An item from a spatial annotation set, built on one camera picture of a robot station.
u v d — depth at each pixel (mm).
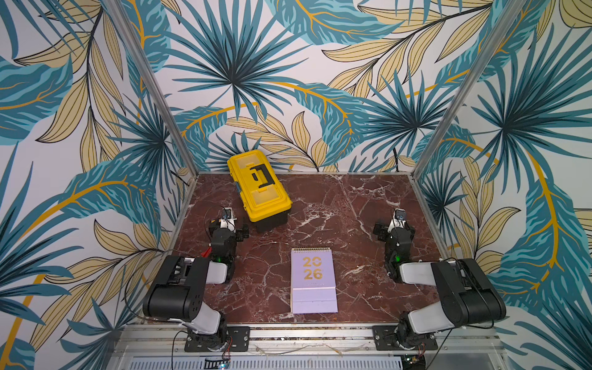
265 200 879
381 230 833
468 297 446
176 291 447
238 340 738
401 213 764
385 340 733
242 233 832
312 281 785
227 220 767
